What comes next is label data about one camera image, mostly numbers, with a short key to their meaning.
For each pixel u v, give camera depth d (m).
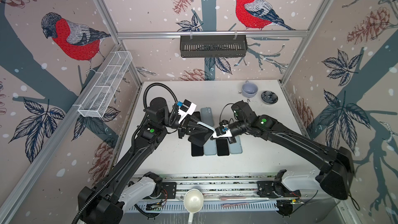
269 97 1.08
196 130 0.57
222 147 0.88
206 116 1.01
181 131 0.53
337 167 0.40
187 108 0.49
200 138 0.56
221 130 0.55
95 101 0.71
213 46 1.04
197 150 0.87
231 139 0.61
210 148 0.88
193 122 0.55
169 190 0.73
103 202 0.37
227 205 0.69
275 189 0.65
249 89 1.13
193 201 0.71
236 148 0.88
